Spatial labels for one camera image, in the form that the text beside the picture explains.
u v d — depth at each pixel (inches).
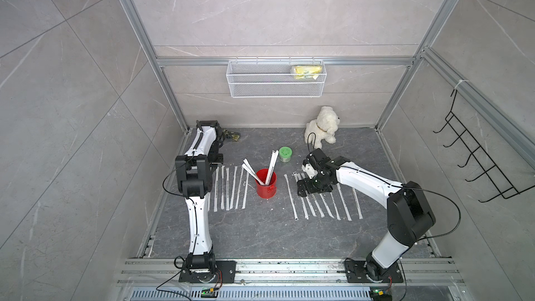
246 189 37.4
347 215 34.3
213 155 33.6
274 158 33.9
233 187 37.4
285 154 39.9
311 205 35.4
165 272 29.4
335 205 35.4
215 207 35.1
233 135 45.0
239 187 37.6
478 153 26.5
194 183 24.1
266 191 34.7
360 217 34.2
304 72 33.6
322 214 34.5
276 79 39.7
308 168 32.8
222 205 35.5
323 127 39.5
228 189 37.5
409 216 17.9
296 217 33.8
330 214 34.5
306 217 33.8
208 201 25.0
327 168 25.4
